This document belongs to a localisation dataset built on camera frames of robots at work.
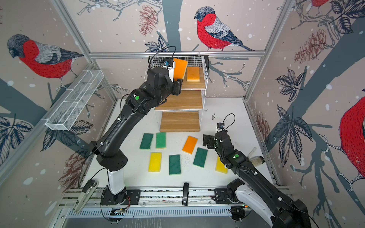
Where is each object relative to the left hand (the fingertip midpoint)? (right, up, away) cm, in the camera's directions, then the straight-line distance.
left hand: (176, 78), depth 65 cm
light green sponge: (-13, -36, +30) cm, 49 cm away
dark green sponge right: (+13, -45, +22) cm, 52 cm away
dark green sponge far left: (-23, -36, +29) cm, 52 cm away
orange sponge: (+7, -39, +28) cm, 48 cm away
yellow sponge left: (-15, -47, +21) cm, 54 cm away
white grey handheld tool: (-48, -60, +8) cm, 77 cm away
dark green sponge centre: (-3, -48, +19) cm, 52 cm away
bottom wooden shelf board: (-1, -24, +40) cm, 46 cm away
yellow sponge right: (+24, -49, +18) cm, 57 cm away
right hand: (+17, -31, +16) cm, 39 cm away
